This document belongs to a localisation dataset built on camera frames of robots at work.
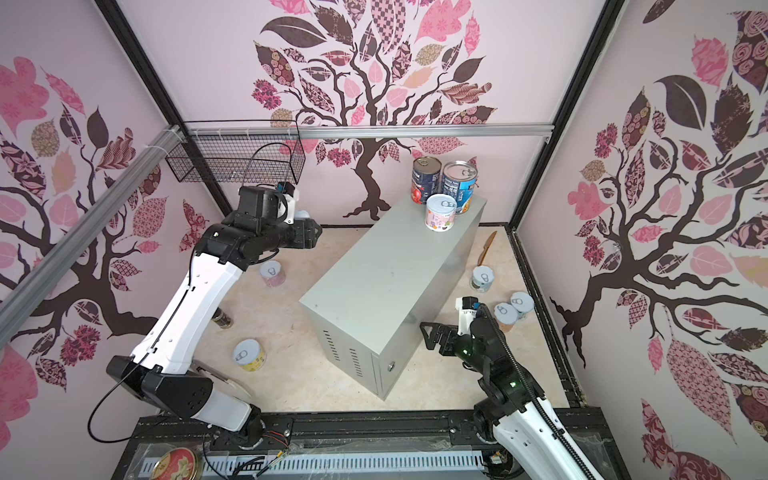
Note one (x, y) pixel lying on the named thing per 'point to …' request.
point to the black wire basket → (239, 152)
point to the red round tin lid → (176, 464)
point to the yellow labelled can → (249, 355)
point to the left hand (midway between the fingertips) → (306, 232)
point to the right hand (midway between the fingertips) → (433, 324)
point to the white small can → (482, 278)
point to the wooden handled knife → (489, 243)
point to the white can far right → (523, 303)
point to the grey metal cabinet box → (370, 307)
